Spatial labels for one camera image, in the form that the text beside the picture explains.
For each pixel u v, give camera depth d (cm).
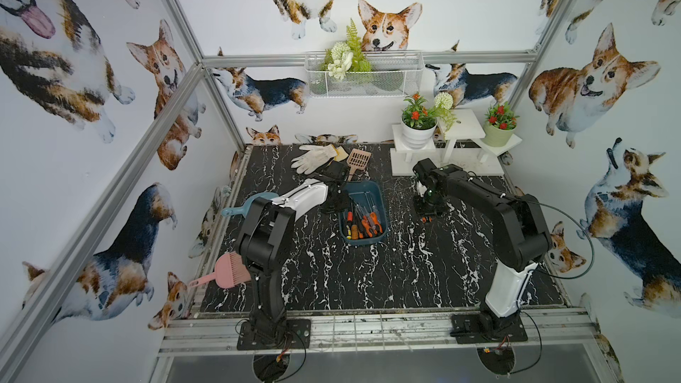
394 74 93
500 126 93
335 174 79
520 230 50
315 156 115
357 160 117
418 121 88
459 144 104
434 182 70
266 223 55
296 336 73
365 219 95
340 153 118
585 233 78
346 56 79
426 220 89
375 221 94
